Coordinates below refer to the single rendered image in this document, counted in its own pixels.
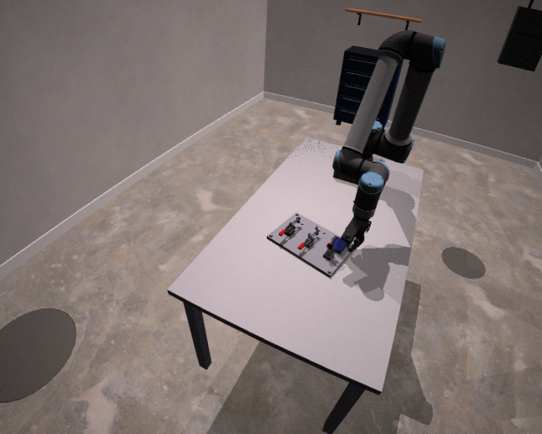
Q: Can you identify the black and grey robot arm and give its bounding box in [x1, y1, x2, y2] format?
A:
[332, 30, 446, 219]

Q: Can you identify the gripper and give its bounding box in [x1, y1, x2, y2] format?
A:
[346, 213, 372, 252]

